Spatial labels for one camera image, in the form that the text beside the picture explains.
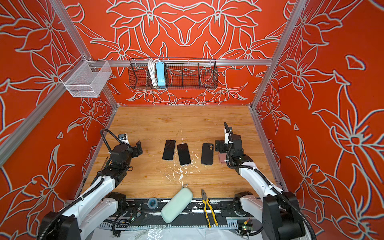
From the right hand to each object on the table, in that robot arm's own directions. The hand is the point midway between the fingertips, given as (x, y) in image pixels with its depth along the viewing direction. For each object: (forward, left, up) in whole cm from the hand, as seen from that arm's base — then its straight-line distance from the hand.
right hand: (222, 138), depth 86 cm
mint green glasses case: (-33, +26, -9) cm, 43 cm away
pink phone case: (-6, -1, -13) cm, 14 cm away
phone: (-1, +33, -12) cm, 35 cm away
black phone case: (-7, +9, -12) cm, 16 cm away
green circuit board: (-41, -7, -12) cm, 44 cm away
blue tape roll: (-31, +39, -12) cm, 51 cm away
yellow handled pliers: (-31, +12, -10) cm, 35 cm away
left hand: (-2, +53, +2) cm, 53 cm away
